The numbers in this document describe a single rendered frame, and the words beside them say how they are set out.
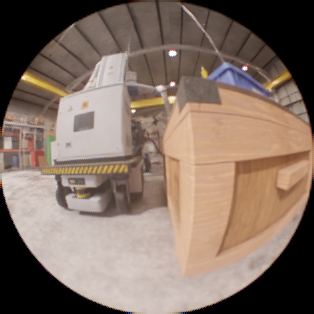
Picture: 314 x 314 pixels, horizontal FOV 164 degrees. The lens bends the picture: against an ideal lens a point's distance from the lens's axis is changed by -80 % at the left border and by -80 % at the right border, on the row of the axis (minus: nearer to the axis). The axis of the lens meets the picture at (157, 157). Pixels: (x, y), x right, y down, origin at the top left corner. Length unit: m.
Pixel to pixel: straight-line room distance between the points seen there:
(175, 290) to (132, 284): 0.12
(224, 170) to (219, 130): 0.06
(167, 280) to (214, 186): 0.32
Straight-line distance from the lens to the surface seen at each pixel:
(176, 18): 8.89
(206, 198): 0.16
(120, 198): 0.60
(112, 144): 0.65
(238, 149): 0.18
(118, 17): 8.48
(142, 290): 0.38
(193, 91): 0.16
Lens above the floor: 0.36
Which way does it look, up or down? 3 degrees down
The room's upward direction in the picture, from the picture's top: 4 degrees counter-clockwise
